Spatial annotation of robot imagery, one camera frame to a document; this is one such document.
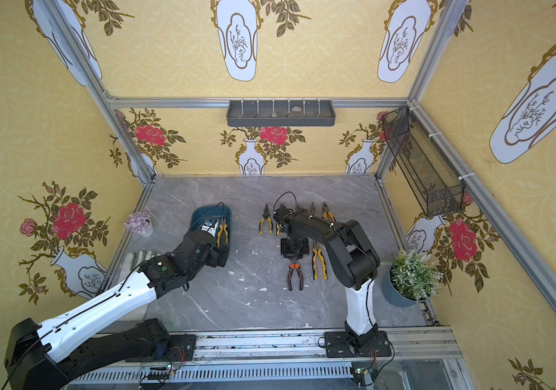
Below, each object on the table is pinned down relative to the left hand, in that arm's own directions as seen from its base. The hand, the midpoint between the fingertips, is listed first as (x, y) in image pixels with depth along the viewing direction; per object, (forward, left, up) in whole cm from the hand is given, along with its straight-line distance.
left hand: (218, 241), depth 80 cm
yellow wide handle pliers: (+3, -35, -15) cm, 38 cm away
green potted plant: (-14, -59, +1) cm, 60 cm away
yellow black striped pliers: (+20, -15, -15) cm, 29 cm away
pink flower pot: (+13, +33, -7) cm, 36 cm away
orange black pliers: (+25, -36, -17) cm, 47 cm away
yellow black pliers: (+22, -41, -15) cm, 49 cm away
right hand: (+1, -25, -16) cm, 30 cm away
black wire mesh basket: (+13, -75, +9) cm, 76 cm away
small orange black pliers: (-4, -27, -13) cm, 30 cm away
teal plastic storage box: (+21, +9, -13) cm, 26 cm away
